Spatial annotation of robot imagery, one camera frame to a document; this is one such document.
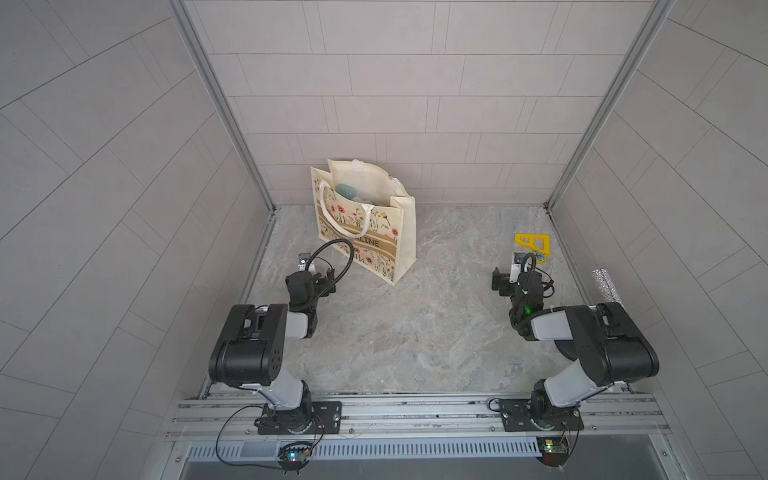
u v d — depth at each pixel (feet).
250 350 1.46
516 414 2.36
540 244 3.43
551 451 2.23
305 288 2.32
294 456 2.11
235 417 2.32
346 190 3.14
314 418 2.29
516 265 2.60
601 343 1.48
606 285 2.33
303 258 2.58
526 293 2.27
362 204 2.54
